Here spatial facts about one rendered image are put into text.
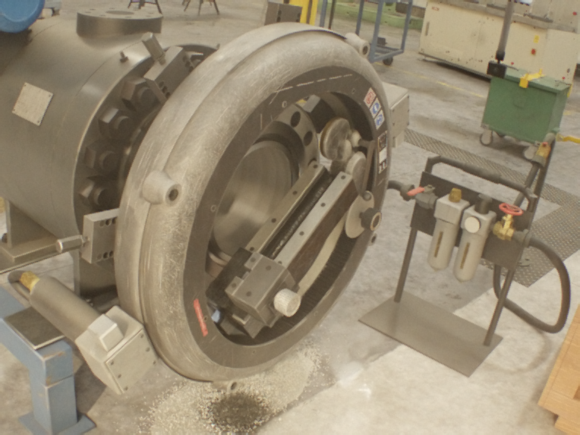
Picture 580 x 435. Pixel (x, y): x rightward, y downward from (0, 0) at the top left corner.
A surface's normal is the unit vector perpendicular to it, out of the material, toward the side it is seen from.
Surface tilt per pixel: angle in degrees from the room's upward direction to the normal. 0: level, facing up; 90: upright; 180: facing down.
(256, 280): 38
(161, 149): 60
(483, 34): 90
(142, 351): 90
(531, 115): 90
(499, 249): 90
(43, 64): 44
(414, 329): 0
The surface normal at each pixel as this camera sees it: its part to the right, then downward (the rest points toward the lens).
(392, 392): 0.13, -0.90
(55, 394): 0.77, 0.36
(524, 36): -0.82, 0.14
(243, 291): -0.28, -0.55
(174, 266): 0.46, 0.41
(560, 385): -0.63, 0.25
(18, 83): -0.46, -0.27
